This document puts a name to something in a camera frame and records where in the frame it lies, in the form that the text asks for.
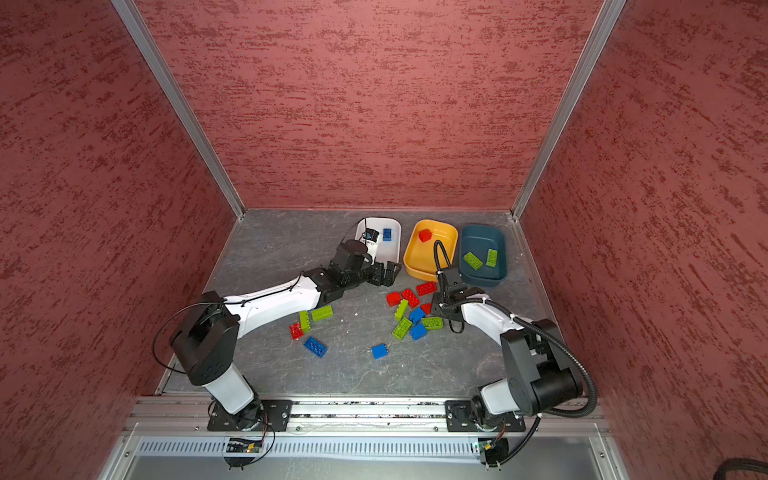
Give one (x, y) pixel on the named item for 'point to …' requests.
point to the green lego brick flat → (402, 328)
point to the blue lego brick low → (418, 331)
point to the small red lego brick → (296, 331)
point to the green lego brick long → (322, 313)
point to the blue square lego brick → (379, 351)
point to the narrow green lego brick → (304, 321)
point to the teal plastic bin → (482, 255)
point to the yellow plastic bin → (419, 260)
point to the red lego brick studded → (412, 299)
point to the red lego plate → (429, 287)
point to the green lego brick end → (492, 257)
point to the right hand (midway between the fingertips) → (437, 312)
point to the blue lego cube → (417, 315)
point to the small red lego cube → (427, 308)
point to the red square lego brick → (425, 235)
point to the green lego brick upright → (401, 309)
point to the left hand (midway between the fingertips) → (388, 267)
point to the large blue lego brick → (315, 347)
